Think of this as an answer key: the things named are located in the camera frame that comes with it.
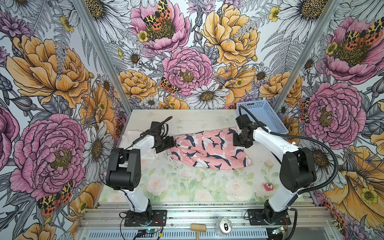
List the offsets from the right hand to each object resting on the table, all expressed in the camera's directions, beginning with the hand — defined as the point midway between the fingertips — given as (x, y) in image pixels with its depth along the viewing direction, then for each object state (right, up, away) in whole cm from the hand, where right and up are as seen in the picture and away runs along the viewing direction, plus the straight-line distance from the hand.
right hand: (237, 147), depth 90 cm
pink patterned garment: (-14, -2, +7) cm, 16 cm away
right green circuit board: (+14, -36, -18) cm, 43 cm away
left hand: (-40, -2, +5) cm, 41 cm away
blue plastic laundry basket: (+28, +24, +32) cm, 49 cm away
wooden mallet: (-24, -34, -20) cm, 46 cm away
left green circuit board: (-47, -37, -18) cm, 63 cm away
